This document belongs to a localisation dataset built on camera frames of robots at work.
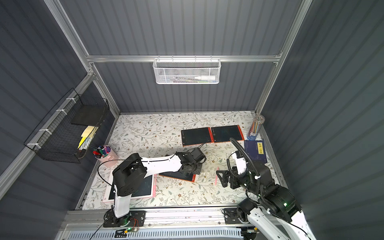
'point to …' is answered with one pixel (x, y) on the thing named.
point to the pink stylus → (216, 179)
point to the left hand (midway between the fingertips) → (201, 172)
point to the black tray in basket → (87, 115)
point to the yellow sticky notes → (85, 134)
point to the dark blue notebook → (256, 149)
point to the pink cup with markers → (105, 154)
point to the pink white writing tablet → (148, 189)
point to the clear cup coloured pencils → (255, 127)
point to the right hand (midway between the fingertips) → (227, 170)
